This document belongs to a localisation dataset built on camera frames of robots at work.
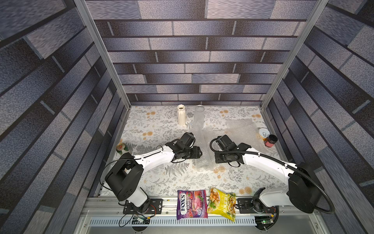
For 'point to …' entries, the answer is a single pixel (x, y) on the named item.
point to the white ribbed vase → (181, 115)
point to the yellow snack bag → (222, 203)
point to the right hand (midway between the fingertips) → (216, 156)
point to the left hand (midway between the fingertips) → (200, 153)
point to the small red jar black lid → (271, 140)
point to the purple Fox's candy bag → (192, 204)
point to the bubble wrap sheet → (243, 131)
